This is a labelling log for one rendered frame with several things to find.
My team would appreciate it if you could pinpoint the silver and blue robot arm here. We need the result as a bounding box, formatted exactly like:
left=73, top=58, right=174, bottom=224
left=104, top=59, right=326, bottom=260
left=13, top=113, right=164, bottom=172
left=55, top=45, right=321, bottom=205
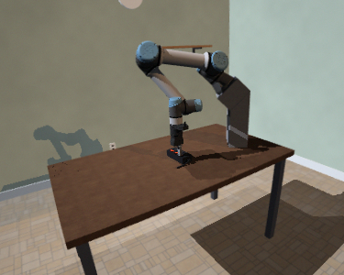
left=136, top=41, right=234, bottom=118

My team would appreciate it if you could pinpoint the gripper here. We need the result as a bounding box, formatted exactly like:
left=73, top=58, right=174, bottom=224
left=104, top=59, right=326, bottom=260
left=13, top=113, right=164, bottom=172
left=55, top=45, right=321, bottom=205
left=170, top=117, right=189, bottom=156

